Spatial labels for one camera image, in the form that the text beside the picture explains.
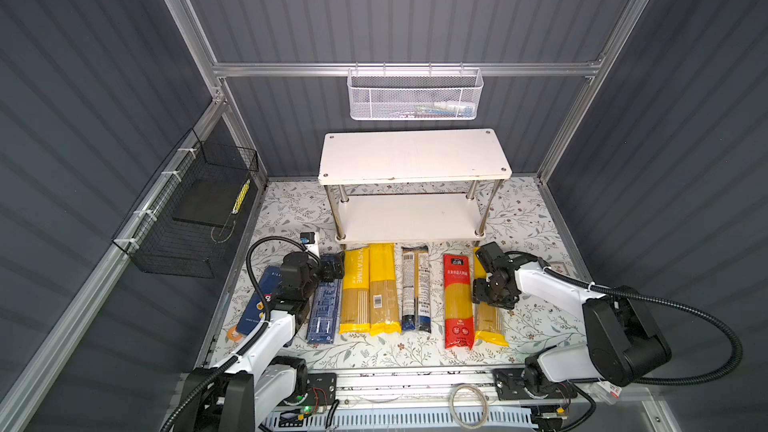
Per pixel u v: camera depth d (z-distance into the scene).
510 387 0.73
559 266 0.94
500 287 0.66
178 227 0.72
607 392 0.71
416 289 0.89
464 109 0.91
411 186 1.20
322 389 0.72
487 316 0.83
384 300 0.87
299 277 0.65
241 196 0.78
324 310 0.84
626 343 0.43
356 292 0.88
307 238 0.74
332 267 0.78
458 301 0.87
